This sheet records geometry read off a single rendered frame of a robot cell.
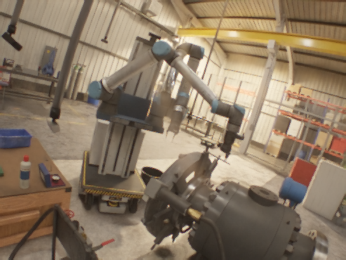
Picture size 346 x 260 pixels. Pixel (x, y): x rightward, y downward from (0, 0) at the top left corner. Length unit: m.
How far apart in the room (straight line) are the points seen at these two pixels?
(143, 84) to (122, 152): 0.74
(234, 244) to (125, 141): 1.45
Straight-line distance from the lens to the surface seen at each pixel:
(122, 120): 1.73
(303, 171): 6.51
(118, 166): 2.15
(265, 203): 1.24
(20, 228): 1.63
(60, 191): 1.52
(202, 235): 1.22
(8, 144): 1.99
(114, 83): 1.50
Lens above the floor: 1.29
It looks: 8 degrees down
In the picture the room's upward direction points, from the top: 18 degrees clockwise
